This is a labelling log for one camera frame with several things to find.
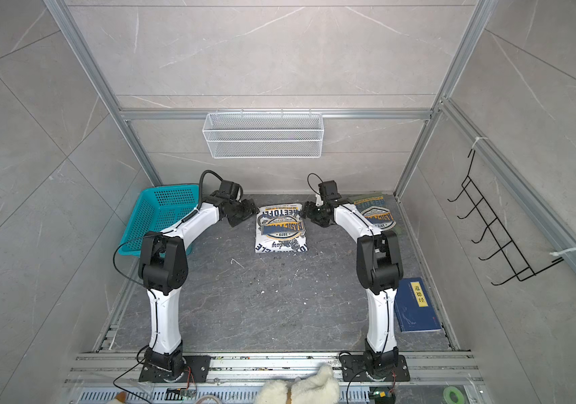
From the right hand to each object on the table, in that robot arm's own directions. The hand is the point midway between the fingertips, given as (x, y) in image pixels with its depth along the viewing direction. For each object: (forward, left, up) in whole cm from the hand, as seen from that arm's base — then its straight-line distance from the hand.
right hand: (308, 215), depth 100 cm
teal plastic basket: (+13, +67, -8) cm, 69 cm away
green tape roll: (-59, -39, -11) cm, 71 cm away
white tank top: (-3, +11, -5) cm, 13 cm away
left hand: (+2, +21, +2) cm, 21 cm away
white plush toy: (-57, +1, 0) cm, 57 cm away
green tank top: (+10, -32, -6) cm, 34 cm away
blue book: (-34, -36, -11) cm, 50 cm away
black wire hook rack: (-18, -49, +21) cm, 57 cm away
